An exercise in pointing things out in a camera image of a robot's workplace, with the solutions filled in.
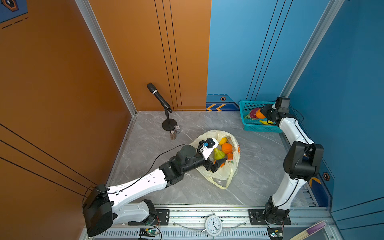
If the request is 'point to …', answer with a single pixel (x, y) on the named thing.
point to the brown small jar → (173, 135)
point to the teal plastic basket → (254, 125)
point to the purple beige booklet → (310, 231)
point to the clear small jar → (177, 128)
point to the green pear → (218, 154)
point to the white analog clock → (213, 226)
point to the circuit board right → (275, 233)
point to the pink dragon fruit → (252, 115)
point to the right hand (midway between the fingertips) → (262, 108)
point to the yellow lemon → (222, 141)
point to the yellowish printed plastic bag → (223, 176)
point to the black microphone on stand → (169, 124)
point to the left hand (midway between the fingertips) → (220, 149)
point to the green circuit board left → (148, 232)
